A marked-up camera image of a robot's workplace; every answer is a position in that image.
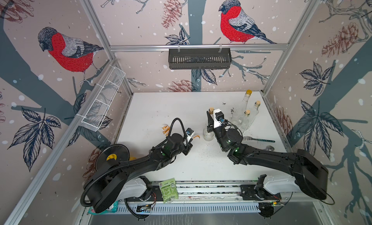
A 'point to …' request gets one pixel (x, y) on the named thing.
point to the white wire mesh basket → (98, 108)
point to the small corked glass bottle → (242, 122)
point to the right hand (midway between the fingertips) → (211, 109)
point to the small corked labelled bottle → (255, 112)
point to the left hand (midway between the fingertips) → (193, 137)
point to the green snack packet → (169, 190)
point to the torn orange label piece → (164, 127)
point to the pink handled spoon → (269, 148)
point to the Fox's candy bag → (113, 209)
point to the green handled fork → (247, 138)
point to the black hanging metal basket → (201, 58)
